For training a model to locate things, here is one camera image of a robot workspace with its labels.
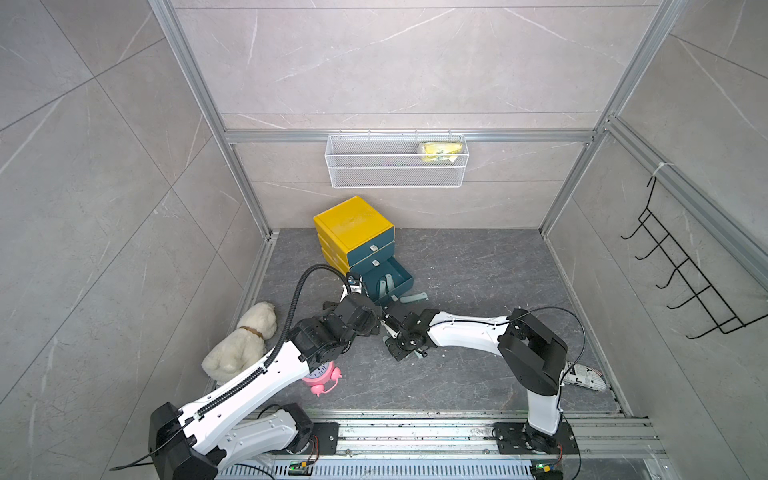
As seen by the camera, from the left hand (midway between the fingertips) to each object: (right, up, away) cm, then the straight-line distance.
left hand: (363, 305), depth 76 cm
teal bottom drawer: (+11, +5, +22) cm, 25 cm away
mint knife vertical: (+7, +3, +26) cm, 27 cm away
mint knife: (+4, +1, +25) cm, 26 cm away
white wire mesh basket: (+9, +46, +25) cm, 53 cm away
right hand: (+9, -15, +14) cm, 22 cm away
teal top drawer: (+1, +16, +15) cm, 22 cm away
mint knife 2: (+15, -2, +24) cm, 29 cm away
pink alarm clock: (-11, -21, +5) cm, 24 cm away
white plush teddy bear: (-33, -12, +3) cm, 35 cm away
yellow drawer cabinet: (-7, +22, +18) cm, 29 cm away
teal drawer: (0, +11, +18) cm, 21 cm away
